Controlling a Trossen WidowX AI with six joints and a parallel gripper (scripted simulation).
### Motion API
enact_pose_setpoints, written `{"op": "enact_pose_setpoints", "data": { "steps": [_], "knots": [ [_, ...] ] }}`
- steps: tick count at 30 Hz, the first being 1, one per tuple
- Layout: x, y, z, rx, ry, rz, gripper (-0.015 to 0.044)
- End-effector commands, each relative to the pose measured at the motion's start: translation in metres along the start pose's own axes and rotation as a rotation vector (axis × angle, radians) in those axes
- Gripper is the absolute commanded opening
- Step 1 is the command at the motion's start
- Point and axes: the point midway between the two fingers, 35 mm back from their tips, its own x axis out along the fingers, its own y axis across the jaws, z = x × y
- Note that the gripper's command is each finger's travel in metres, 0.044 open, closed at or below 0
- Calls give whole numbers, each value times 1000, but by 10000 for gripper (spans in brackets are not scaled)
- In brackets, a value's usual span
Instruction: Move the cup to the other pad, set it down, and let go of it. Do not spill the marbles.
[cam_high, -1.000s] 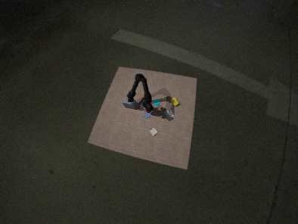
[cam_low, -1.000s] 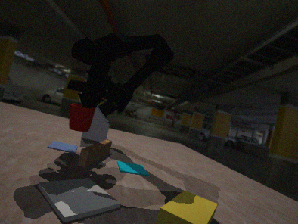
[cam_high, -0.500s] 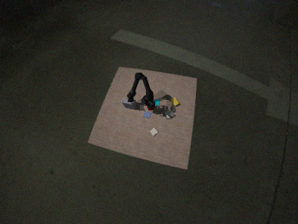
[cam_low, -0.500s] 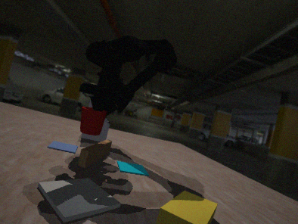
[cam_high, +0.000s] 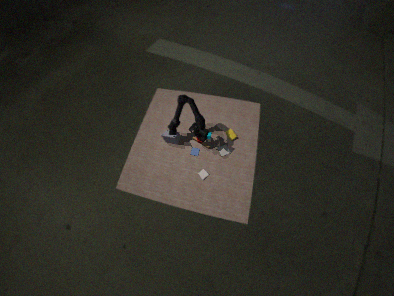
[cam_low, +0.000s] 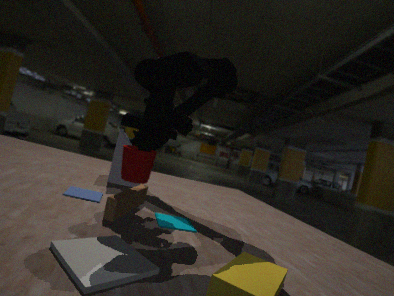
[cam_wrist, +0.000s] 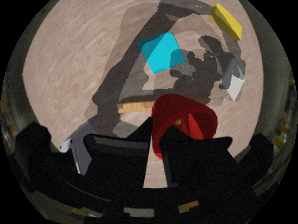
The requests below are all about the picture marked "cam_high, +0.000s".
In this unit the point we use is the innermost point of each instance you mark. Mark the yellow block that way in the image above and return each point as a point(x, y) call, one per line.
point(231, 134)

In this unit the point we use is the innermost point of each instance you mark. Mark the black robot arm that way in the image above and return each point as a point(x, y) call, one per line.
point(199, 126)

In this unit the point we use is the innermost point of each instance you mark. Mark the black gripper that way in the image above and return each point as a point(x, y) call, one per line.
point(197, 134)

